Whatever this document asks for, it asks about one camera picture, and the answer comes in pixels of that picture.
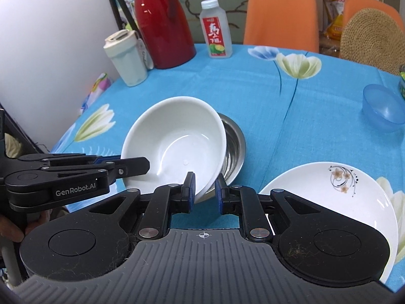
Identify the green snack packet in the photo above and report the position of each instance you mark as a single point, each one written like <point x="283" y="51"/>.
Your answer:
<point x="402" y="82"/>

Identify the colourful printed cloth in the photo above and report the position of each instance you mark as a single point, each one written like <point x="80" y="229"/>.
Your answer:
<point x="98" y="85"/>

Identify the person's left hand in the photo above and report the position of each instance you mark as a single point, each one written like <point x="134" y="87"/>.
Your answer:
<point x="9" y="228"/>

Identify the clear juice bottle red label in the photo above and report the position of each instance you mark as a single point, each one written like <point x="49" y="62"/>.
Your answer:
<point x="216" y="38"/>

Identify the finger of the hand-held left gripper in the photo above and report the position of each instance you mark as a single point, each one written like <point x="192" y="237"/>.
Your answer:
<point x="133" y="166"/>
<point x="63" y="159"/>

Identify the pale green tumbler cup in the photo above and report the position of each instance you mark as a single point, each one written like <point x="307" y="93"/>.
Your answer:
<point x="126" y="63"/>

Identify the small white floral plate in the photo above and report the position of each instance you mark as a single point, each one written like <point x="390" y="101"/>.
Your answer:
<point x="316" y="180"/>

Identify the blue plastic bowl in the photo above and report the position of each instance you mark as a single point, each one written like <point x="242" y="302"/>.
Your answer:
<point x="379" y="107"/>

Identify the stainless steel bowl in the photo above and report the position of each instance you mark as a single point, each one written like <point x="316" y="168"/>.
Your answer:
<point x="234" y="145"/>

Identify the woven straw cushion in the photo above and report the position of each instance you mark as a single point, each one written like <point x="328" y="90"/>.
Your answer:
<point x="373" y="41"/>

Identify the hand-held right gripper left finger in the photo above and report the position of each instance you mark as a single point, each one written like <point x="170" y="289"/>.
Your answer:
<point x="190" y="193"/>

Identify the orange chair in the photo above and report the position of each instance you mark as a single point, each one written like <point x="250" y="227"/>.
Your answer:
<point x="357" y="3"/>
<point x="278" y="19"/>

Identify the blue floral tablecloth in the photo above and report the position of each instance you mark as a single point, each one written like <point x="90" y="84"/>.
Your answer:
<point x="316" y="101"/>

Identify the red thermos jug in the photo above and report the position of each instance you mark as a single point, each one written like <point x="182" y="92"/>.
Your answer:
<point x="164" y="31"/>

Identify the white ceramic bowl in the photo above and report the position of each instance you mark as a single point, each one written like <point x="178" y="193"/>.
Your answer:
<point x="177" y="133"/>

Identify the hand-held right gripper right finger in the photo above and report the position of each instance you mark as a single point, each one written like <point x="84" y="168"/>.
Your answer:
<point x="218" y="196"/>

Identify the yellow food package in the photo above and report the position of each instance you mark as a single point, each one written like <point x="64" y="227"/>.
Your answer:
<point x="335" y="6"/>

